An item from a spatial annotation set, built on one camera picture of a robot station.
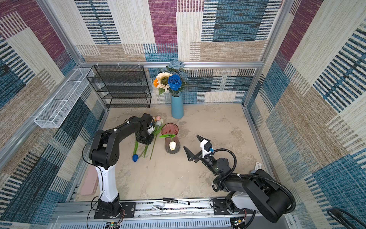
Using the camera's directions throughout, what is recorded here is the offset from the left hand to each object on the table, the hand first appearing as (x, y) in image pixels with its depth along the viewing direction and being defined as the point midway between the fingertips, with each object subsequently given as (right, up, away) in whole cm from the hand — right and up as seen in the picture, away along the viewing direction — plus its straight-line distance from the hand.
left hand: (148, 141), depth 98 cm
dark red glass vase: (+16, +9, -11) cm, 22 cm away
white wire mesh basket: (-39, +19, -25) cm, 51 cm away
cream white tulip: (+7, +14, +10) cm, 18 cm away
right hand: (+27, +3, -22) cm, 35 cm away
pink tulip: (+4, +16, +11) cm, 20 cm away
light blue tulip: (+5, +10, +7) cm, 14 cm away
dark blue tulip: (-6, -8, -8) cm, 13 cm away
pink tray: (-29, -22, -16) cm, 39 cm away
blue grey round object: (+65, -16, -12) cm, 68 cm away
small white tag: (+68, -13, -11) cm, 70 cm away
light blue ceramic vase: (+19, +24, +10) cm, 32 cm away
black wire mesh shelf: (-23, +40, +12) cm, 48 cm away
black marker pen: (+20, -28, -22) cm, 41 cm away
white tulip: (+18, +2, -26) cm, 32 cm away
